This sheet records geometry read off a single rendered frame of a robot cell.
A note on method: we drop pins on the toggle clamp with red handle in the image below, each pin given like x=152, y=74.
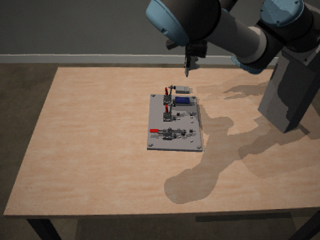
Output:
x=167, y=133
x=166, y=117

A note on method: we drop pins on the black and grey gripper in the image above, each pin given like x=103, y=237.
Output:
x=198, y=49

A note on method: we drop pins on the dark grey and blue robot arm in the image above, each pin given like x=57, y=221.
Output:
x=282, y=22

